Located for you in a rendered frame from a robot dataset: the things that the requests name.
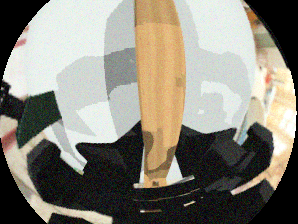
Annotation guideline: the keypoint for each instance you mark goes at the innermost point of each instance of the wooden board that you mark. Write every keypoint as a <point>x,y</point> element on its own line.
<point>161,81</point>

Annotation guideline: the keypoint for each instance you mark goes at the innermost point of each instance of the wooden post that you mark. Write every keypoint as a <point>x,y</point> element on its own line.
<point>150,184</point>

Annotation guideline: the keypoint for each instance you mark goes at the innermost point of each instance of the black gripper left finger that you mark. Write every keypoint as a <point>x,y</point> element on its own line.
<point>126,152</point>

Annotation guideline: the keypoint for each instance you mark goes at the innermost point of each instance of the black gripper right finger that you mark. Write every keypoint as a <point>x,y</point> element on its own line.
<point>193,146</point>

